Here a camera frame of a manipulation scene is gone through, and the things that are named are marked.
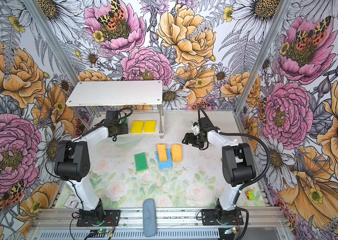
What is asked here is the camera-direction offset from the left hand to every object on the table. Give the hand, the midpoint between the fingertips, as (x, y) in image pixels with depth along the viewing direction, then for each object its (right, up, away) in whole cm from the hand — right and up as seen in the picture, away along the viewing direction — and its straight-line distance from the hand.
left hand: (122, 132), depth 99 cm
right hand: (+42, -8, -6) cm, 43 cm away
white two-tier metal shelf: (+3, +22, -16) cm, 27 cm away
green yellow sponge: (+14, -18, -7) cm, 23 cm away
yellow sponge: (+17, +4, +4) cm, 18 cm away
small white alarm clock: (-19, -35, -22) cm, 45 cm away
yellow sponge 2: (+9, +3, +2) cm, 10 cm away
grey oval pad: (+22, -39, -28) cm, 53 cm away
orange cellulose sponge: (+27, -12, -7) cm, 30 cm away
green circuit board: (-2, -47, -27) cm, 54 cm away
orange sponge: (+35, -12, -3) cm, 37 cm away
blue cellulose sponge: (+29, -18, -10) cm, 35 cm away
